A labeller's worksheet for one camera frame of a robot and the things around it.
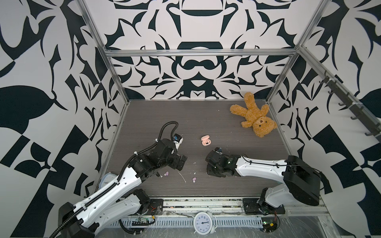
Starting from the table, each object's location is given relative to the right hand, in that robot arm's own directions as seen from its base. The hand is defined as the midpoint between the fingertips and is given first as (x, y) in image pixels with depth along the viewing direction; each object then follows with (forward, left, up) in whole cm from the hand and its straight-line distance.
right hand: (206, 171), depth 84 cm
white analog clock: (-24, +3, +1) cm, 24 cm away
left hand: (+5, +14, +16) cm, 22 cm away
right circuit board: (-24, -28, -4) cm, 37 cm away
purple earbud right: (-4, +7, -2) cm, 8 cm away
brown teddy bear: (+27, -37, +5) cm, 46 cm away
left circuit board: (-23, +32, -3) cm, 39 cm away
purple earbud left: (-1, +23, -1) cm, 23 cm away
